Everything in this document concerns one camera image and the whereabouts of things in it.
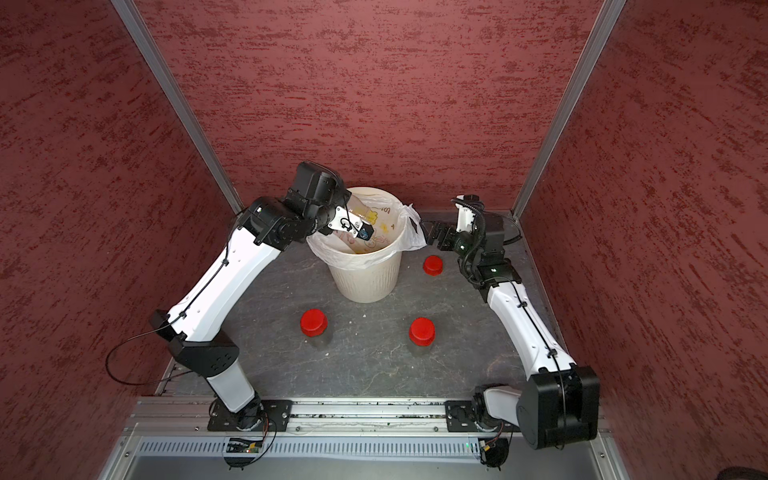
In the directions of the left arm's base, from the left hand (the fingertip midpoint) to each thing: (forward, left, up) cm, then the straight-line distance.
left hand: (329, 195), depth 69 cm
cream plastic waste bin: (-9, -10, -26) cm, 29 cm away
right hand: (0, -25, -11) cm, 28 cm away
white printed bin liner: (+7, -16, -20) cm, 27 cm away
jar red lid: (+7, -30, -40) cm, 50 cm away
